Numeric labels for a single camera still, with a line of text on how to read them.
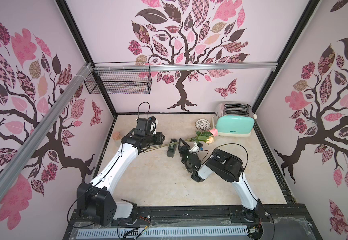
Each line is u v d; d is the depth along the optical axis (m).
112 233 0.70
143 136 0.60
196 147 0.85
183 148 0.82
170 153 0.94
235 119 0.97
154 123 0.64
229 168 0.55
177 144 0.89
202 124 1.10
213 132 0.85
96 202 0.40
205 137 0.87
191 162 0.73
